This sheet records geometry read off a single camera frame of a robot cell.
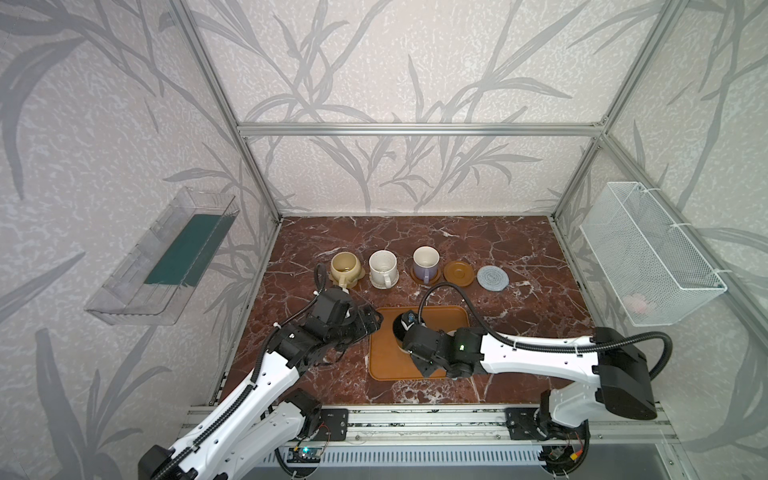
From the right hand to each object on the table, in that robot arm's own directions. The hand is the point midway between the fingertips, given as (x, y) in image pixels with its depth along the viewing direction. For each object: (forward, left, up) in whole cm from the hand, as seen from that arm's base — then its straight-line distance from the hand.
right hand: (418, 341), depth 79 cm
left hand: (+4, +10, +8) cm, 13 cm away
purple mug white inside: (+29, -4, -5) cm, 30 cm away
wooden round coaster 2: (+27, -15, -8) cm, 32 cm away
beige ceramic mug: (+27, +23, -4) cm, 36 cm away
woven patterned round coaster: (+22, +13, -8) cm, 26 cm away
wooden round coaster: (+21, -2, -4) cm, 22 cm away
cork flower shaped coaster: (+21, +22, -5) cm, 30 cm away
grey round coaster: (+25, -27, -9) cm, 38 cm away
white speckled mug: (+26, +11, -4) cm, 29 cm away
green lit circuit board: (-24, +28, -9) cm, 38 cm away
